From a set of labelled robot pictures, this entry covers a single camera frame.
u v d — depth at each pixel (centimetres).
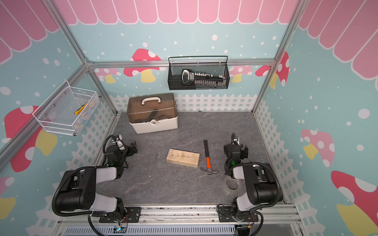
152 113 95
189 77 89
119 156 75
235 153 71
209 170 88
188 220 74
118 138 80
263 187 45
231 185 84
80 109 76
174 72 94
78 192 45
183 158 92
